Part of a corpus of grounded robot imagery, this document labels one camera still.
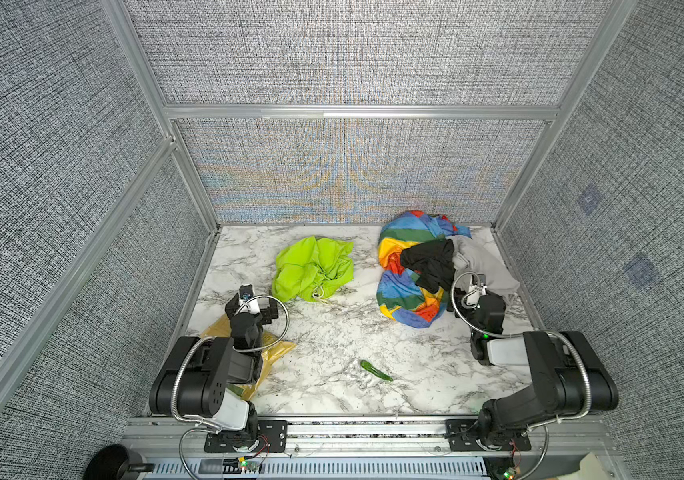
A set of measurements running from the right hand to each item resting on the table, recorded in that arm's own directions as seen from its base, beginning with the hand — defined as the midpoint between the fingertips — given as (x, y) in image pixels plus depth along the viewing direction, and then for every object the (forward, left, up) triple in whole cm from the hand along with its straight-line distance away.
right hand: (468, 290), depth 93 cm
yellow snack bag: (-19, +58, 0) cm, 61 cm away
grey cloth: (+10, -6, +5) cm, 13 cm away
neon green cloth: (+6, +49, +4) cm, 50 cm away
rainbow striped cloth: (+4, +20, -5) cm, 21 cm away
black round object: (-44, +92, -4) cm, 102 cm away
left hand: (-3, +67, +4) cm, 67 cm away
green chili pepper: (-21, +32, -5) cm, 39 cm away
